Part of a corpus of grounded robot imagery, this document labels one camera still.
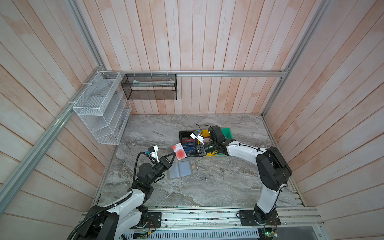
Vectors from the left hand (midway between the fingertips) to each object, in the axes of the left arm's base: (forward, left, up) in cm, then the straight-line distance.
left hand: (177, 156), depth 78 cm
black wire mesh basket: (+51, +21, +8) cm, 55 cm away
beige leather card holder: (0, -1, -16) cm, 16 cm away
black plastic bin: (+17, -6, -15) cm, 24 cm away
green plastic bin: (+25, -33, -12) cm, 43 cm away
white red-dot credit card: (+3, -1, 0) cm, 3 cm away
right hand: (+1, -6, -2) cm, 7 cm away
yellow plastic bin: (+9, -15, +9) cm, 20 cm away
